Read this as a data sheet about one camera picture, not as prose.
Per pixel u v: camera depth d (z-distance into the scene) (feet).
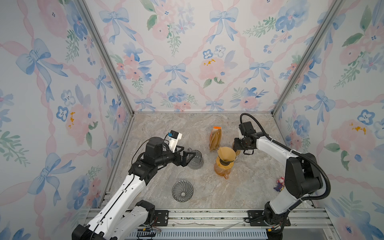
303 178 1.52
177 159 2.07
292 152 1.67
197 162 2.81
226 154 2.67
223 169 2.68
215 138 3.12
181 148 2.45
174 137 2.07
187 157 2.11
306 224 2.41
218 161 2.70
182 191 2.63
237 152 2.97
